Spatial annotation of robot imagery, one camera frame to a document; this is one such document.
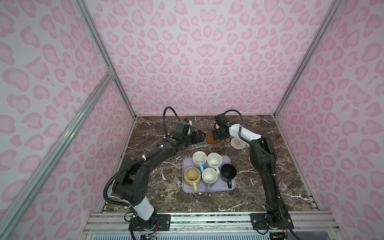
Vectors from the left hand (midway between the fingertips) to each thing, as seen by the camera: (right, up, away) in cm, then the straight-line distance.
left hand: (201, 134), depth 87 cm
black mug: (+15, -22, -1) cm, 27 cm away
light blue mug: (-1, -17, +7) cm, 18 cm away
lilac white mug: (+5, -24, -1) cm, 24 cm away
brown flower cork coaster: (+20, -12, -22) cm, 32 cm away
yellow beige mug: (-6, -25, +1) cm, 26 cm away
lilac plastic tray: (+10, -29, -2) cm, 31 cm away
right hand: (+12, -1, +18) cm, 22 cm away
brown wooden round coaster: (+7, -4, +16) cm, 18 cm away
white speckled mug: (+8, -17, +6) cm, 19 cm away
